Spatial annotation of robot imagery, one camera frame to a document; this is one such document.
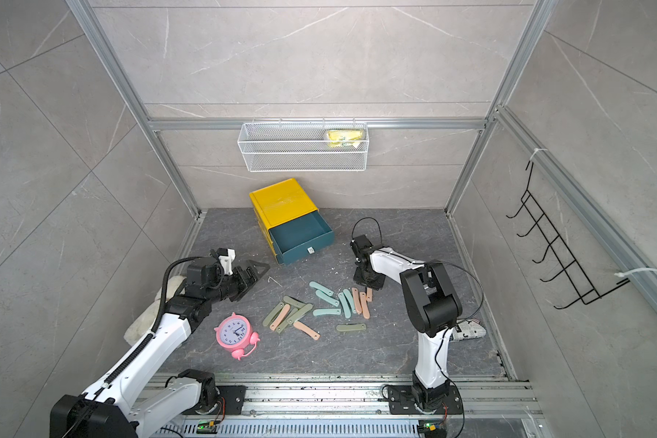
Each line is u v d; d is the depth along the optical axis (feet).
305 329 2.81
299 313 2.96
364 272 2.63
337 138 2.78
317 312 2.96
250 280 2.32
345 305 3.00
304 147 3.31
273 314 2.93
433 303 1.69
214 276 2.12
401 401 2.39
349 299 3.04
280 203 3.06
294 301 3.04
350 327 2.91
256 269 2.39
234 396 2.41
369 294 3.07
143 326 2.50
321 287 3.13
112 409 1.31
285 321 2.88
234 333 2.75
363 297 3.04
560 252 2.17
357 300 3.03
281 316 2.90
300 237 2.77
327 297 3.05
